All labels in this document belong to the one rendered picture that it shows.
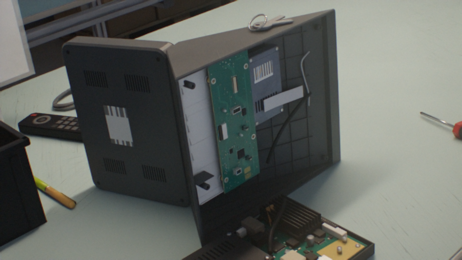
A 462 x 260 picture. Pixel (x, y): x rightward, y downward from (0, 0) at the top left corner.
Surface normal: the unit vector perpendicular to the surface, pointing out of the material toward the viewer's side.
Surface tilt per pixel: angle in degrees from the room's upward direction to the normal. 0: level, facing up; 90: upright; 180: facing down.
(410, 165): 0
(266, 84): 90
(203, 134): 90
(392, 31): 0
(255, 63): 90
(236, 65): 90
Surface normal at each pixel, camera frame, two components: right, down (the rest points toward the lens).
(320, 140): 0.33, 0.40
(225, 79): 0.68, 0.27
